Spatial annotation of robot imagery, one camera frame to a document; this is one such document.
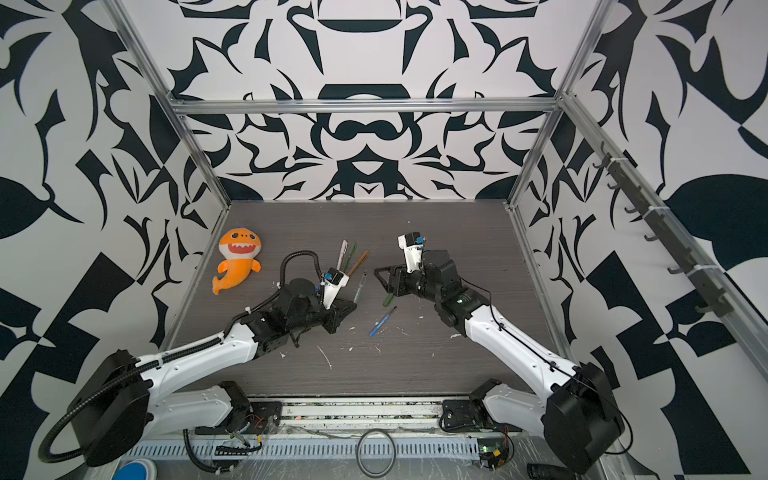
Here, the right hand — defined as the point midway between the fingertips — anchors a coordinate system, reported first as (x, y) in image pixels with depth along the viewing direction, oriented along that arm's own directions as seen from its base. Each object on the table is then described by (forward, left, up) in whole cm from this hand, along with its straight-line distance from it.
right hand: (382, 269), depth 76 cm
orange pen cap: (+18, +7, -22) cm, 29 cm away
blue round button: (-39, +55, -18) cm, 70 cm away
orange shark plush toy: (+17, +46, -12) cm, 51 cm away
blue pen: (-5, +1, -21) cm, 22 cm away
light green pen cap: (+21, +11, -20) cm, 31 cm away
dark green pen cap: (+3, -1, -21) cm, 22 cm away
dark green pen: (-3, +6, -6) cm, 8 cm away
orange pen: (+14, +11, -21) cm, 28 cm away
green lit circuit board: (-36, -25, -23) cm, 50 cm away
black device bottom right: (-40, -34, -21) cm, 56 cm away
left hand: (-4, +7, -7) cm, 11 cm away
